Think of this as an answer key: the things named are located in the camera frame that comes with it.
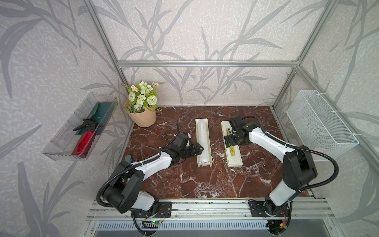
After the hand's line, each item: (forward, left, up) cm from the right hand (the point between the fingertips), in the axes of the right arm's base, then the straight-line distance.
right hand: (232, 141), depth 91 cm
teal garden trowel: (-8, +65, -7) cm, 66 cm away
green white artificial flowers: (+19, +55, +21) cm, 61 cm away
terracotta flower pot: (+16, +58, +3) cm, 61 cm away
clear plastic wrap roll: (+3, +18, -2) cm, 19 cm away
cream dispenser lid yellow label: (-6, 0, -5) cm, 8 cm away
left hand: (-6, +20, 0) cm, 21 cm away
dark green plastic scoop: (-1, +70, +25) cm, 75 cm away
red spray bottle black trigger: (-15, +67, +28) cm, 74 cm away
